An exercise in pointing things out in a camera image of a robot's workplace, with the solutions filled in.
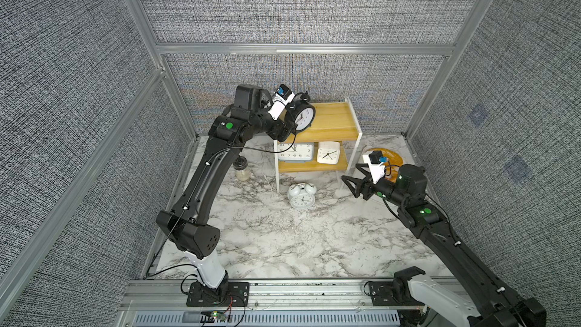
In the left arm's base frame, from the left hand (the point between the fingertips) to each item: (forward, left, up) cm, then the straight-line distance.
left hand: (290, 114), depth 71 cm
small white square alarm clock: (-1, -15, -19) cm, 24 cm away
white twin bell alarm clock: (-12, -4, -31) cm, 34 cm away
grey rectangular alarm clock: (+1, -3, -20) cm, 21 cm away
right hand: (-13, -19, -11) cm, 26 cm away
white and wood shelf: (+3, -15, -7) cm, 17 cm away
